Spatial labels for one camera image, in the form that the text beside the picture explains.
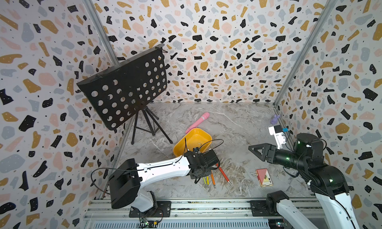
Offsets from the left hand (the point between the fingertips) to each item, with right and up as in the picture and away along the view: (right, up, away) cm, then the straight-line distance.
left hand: (209, 173), depth 78 cm
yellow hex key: (-1, -6, +5) cm, 8 cm away
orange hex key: (+2, -5, +6) cm, 8 cm away
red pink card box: (+31, -5, +5) cm, 32 cm away
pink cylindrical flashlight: (-1, +30, +32) cm, 43 cm away
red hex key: (+9, -4, +7) cm, 12 cm away
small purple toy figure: (+49, +27, +29) cm, 63 cm away
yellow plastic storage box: (-6, +15, +22) cm, 28 cm away
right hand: (+16, +16, -18) cm, 29 cm away
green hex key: (-2, -6, +5) cm, 8 cm away
